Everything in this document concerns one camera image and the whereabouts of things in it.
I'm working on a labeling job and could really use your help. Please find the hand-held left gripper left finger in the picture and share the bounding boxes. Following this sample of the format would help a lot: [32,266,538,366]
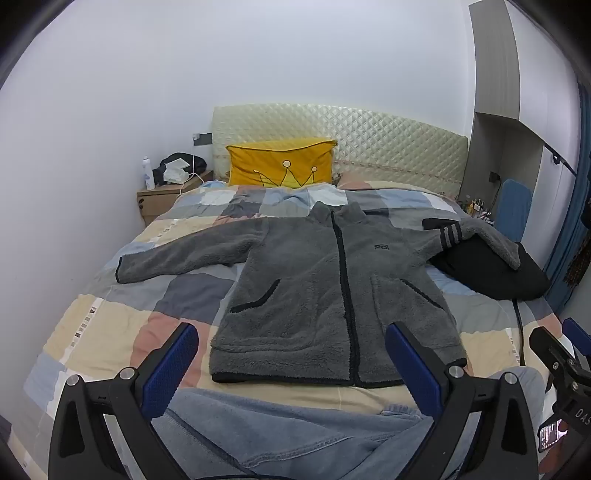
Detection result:
[48,322,200,480]

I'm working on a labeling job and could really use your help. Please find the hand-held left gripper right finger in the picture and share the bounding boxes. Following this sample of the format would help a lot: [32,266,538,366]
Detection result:
[385,322,540,480]

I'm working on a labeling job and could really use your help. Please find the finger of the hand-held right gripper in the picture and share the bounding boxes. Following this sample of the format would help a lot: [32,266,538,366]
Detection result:
[561,318,591,358]
[529,325,588,409]

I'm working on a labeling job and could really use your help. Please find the grey fleece jacket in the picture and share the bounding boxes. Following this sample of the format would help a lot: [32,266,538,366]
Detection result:
[115,200,522,388]

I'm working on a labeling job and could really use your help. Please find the smartphone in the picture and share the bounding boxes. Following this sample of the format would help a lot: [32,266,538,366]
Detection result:
[538,418,570,453]

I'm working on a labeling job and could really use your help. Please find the patchwork checked blanket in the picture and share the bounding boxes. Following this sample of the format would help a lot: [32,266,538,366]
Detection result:
[23,179,561,444]

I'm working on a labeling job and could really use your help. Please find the black garment with white stripes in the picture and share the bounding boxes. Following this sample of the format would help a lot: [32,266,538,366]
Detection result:
[422,218,552,300]

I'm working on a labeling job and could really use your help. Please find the person's legs in jeans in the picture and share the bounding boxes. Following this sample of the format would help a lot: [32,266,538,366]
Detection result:
[150,367,548,480]

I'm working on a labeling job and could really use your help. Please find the blue chair back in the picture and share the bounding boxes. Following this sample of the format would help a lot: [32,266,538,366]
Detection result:
[496,178,533,243]

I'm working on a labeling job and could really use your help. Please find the cluster of small bottles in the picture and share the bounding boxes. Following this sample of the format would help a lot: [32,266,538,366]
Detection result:
[464,196,493,220]

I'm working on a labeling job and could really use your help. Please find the wooden nightstand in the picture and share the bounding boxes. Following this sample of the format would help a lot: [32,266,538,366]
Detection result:
[136,170,215,227]

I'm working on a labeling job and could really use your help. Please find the beige pink pillow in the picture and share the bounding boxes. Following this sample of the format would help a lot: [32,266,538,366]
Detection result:
[333,159,455,197]

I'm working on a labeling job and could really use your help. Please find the white tissue box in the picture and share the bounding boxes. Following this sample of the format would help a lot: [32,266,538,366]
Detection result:
[163,159,190,184]

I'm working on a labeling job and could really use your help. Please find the black bag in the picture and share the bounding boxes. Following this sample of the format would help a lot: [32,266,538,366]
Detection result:
[152,152,207,186]

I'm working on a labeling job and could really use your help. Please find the cream quilted headboard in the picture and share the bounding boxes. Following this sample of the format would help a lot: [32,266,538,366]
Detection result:
[211,104,469,199]

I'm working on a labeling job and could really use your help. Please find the yellow crown pillow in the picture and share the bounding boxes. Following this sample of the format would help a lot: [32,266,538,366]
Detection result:
[225,137,338,190]

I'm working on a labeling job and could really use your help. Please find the grey white wardrobe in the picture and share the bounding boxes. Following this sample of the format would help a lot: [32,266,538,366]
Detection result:
[462,0,591,232]

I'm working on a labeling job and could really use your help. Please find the black cable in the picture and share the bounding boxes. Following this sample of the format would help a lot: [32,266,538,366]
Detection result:
[512,298,528,365]

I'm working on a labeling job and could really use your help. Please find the black clothes rail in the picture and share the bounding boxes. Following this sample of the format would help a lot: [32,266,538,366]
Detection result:
[545,143,578,176]

